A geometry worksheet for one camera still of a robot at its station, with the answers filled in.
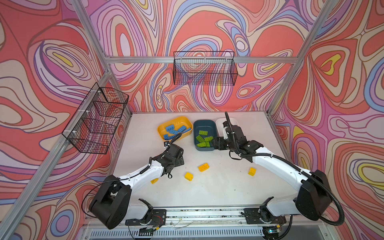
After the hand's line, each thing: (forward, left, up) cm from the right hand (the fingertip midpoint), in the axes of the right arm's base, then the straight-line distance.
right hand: (218, 144), depth 84 cm
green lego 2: (+7, +9, -12) cm, 17 cm away
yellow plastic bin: (+27, +24, -14) cm, 38 cm away
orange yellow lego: (-8, +9, -15) cm, 19 cm away
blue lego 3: (+20, +29, -14) cm, 38 cm away
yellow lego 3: (-15, +37, -12) cm, 42 cm away
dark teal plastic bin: (+23, +2, -12) cm, 26 cm away
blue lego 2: (+22, +22, -13) cm, 34 cm away
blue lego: (+23, +32, -12) cm, 41 cm away
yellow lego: (-13, +18, -14) cm, 26 cm away
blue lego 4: (+18, +19, -10) cm, 28 cm away
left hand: (-3, +24, -10) cm, 27 cm away
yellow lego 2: (-12, -19, -12) cm, 25 cm away
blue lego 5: (+16, +34, -13) cm, 40 cm away
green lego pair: (+13, +10, -13) cm, 20 cm away
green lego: (+19, +7, -14) cm, 25 cm away
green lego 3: (+6, +5, -9) cm, 12 cm away
